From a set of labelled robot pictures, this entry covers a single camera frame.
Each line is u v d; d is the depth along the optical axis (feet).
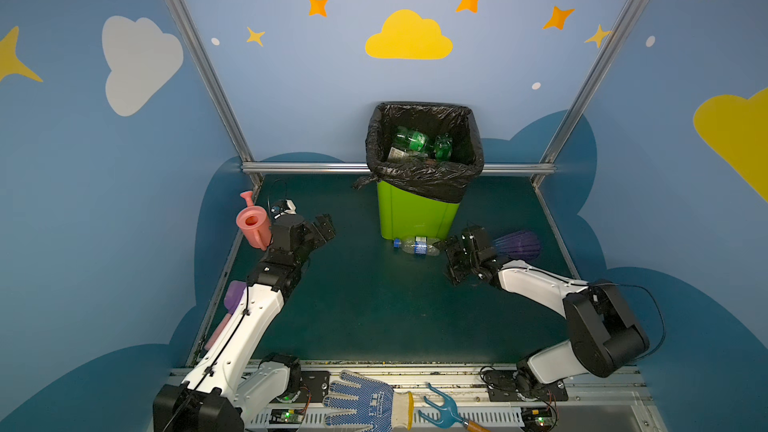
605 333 1.46
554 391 2.44
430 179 2.39
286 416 2.32
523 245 3.25
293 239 1.95
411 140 3.08
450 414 2.34
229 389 1.31
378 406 2.35
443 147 2.97
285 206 2.29
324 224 2.35
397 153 3.18
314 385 2.47
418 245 3.16
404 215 2.97
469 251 2.37
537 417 2.35
